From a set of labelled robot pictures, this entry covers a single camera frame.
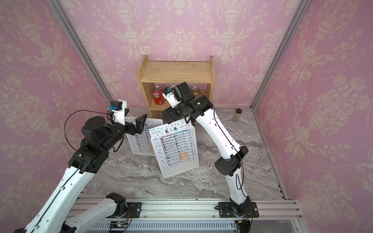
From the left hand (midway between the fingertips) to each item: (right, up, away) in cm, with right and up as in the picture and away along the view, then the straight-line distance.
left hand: (138, 113), depth 63 cm
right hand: (+14, +2, +10) cm, 17 cm away
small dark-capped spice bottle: (+57, +1, +43) cm, 71 cm away
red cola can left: (+4, +13, +22) cm, 26 cm away
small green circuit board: (-13, -55, +8) cm, 57 cm away
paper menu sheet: (-7, -17, +24) cm, 30 cm away
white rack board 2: (+13, -32, +18) cm, 39 cm away
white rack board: (+3, -5, +13) cm, 14 cm away
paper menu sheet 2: (+15, -15, +11) cm, 24 cm away
